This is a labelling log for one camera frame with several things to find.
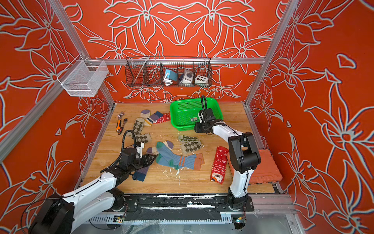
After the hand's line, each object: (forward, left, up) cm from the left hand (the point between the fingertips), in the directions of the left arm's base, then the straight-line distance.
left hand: (155, 156), depth 85 cm
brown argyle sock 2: (+11, -21, -3) cm, 23 cm away
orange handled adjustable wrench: (+27, +34, -4) cm, 43 cm away
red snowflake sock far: (+34, -1, -4) cm, 34 cm away
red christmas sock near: (-1, -39, -4) cm, 39 cm away
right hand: (+21, -22, +3) cm, 31 cm away
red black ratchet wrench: (+21, +30, -4) cm, 37 cm away
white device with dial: (+42, -17, +27) cm, 53 cm away
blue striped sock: (-1, -22, -4) cm, 22 cm away
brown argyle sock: (+22, +18, -4) cm, 29 cm away
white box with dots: (+45, -25, +24) cm, 57 cm away
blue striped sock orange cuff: (+1, -6, -2) cm, 7 cm away
